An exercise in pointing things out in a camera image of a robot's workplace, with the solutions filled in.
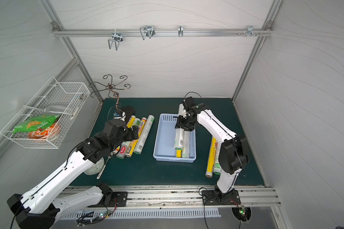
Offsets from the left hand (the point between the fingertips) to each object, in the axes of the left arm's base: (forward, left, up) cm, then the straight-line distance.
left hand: (131, 128), depth 73 cm
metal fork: (-15, +20, -24) cm, 35 cm away
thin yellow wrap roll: (-4, -25, -21) cm, 33 cm away
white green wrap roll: (+3, -25, -8) cm, 27 cm away
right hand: (+8, -25, -10) cm, 28 cm away
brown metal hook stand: (+25, +17, +6) cm, 31 cm away
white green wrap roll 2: (-12, -47, -21) cm, 53 cm away
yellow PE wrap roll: (0, +5, -21) cm, 22 cm away
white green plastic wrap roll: (+2, -30, -22) cm, 37 cm away
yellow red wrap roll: (-6, -45, -22) cm, 51 cm away
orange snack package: (-8, +36, +7) cm, 37 cm away
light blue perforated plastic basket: (+2, -15, -27) cm, 31 cm away
